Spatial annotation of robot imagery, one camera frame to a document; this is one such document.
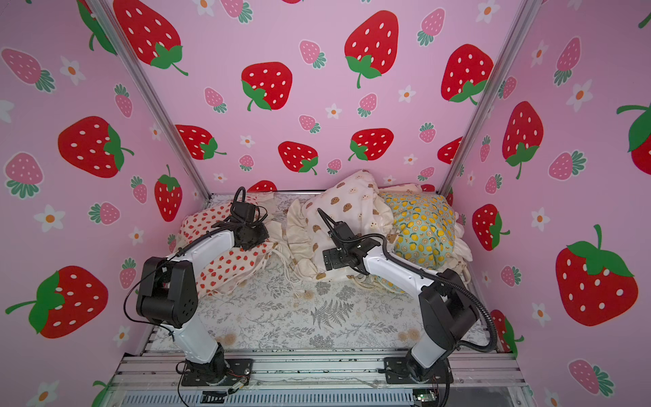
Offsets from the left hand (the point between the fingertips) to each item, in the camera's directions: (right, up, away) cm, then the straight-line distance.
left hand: (268, 234), depth 96 cm
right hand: (+26, -8, -9) cm, 29 cm away
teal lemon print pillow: (+55, +4, -15) cm, 57 cm away
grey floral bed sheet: (+6, -25, -10) cm, 28 cm away
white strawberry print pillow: (-13, -12, -6) cm, 18 cm away
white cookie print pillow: (+33, +14, +1) cm, 36 cm away
